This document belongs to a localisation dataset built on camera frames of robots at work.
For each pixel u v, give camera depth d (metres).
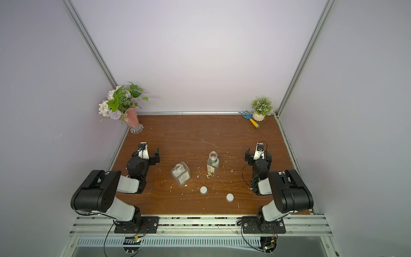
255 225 0.73
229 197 0.81
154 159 0.85
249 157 0.83
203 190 0.84
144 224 0.73
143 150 0.77
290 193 0.44
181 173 0.81
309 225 0.74
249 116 1.18
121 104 0.90
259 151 0.76
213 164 0.80
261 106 1.06
